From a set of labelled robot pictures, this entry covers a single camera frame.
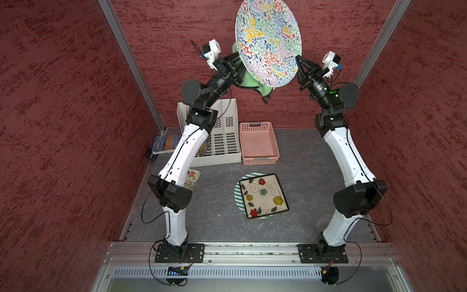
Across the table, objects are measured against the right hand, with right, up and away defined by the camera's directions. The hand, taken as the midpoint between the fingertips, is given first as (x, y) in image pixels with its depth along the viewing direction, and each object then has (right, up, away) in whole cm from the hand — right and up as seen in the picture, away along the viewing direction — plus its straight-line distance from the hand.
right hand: (291, 60), depth 56 cm
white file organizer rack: (-27, -27, +54) cm, 66 cm away
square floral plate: (-5, -53, +33) cm, 62 cm away
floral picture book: (-43, -46, +40) cm, 74 cm away
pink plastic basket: (-4, -26, +58) cm, 64 cm away
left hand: (-13, -2, -9) cm, 16 cm away
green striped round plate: (-5, -61, +27) cm, 67 cm away
